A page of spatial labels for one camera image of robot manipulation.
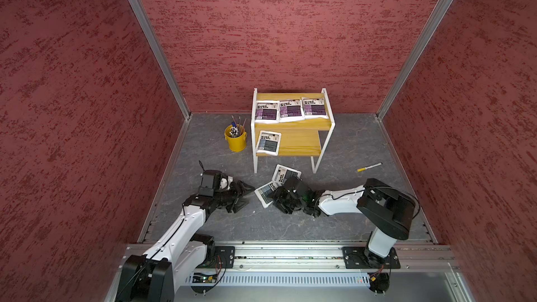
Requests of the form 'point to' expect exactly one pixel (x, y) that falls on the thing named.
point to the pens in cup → (235, 129)
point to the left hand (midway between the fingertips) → (252, 198)
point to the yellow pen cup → (236, 144)
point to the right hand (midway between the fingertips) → (268, 204)
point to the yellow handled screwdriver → (369, 166)
